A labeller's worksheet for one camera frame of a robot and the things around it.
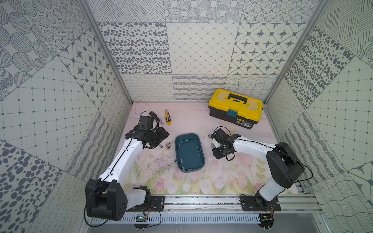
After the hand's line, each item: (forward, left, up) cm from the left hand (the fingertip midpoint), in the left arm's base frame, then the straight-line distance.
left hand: (165, 133), depth 82 cm
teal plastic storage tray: (-3, -14, -17) cm, 22 cm away
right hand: (-5, -32, -16) cm, 36 cm away
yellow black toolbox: (+20, -48, -1) cm, 52 cm away
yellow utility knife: (+25, +4, -15) cm, 30 cm away
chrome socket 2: (+2, +1, -16) cm, 16 cm away
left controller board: (-38, +9, -19) cm, 44 cm away
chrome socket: (+1, +6, -16) cm, 17 cm away
